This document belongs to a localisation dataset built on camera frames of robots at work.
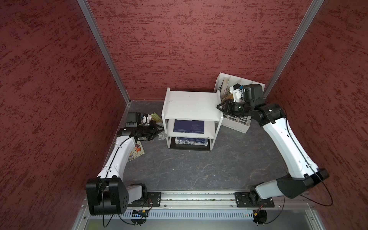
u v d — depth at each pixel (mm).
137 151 915
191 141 912
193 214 775
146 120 763
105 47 873
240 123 965
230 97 628
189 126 833
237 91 623
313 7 710
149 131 694
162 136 724
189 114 670
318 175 384
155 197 741
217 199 758
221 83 1025
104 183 420
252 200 657
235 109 586
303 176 391
